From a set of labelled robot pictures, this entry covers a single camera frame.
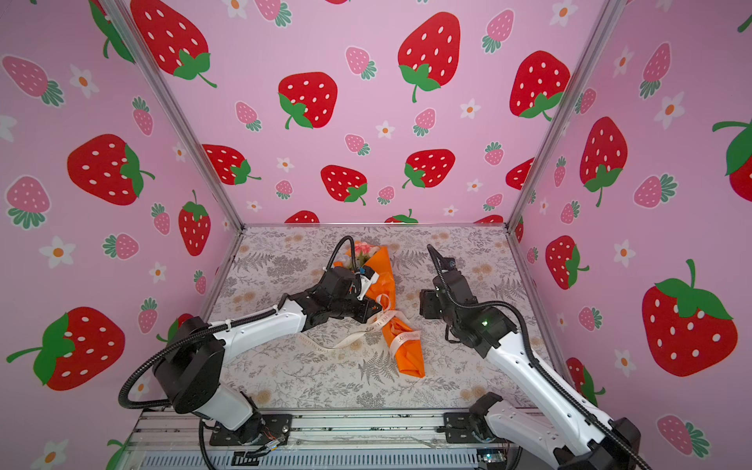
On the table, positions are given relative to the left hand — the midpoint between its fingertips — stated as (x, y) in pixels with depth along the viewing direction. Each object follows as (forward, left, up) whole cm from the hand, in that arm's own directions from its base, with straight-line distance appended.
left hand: (383, 307), depth 83 cm
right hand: (0, -12, +8) cm, 14 cm away
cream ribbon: (-3, +3, -5) cm, 7 cm away
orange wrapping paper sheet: (-14, -7, -2) cm, 15 cm away
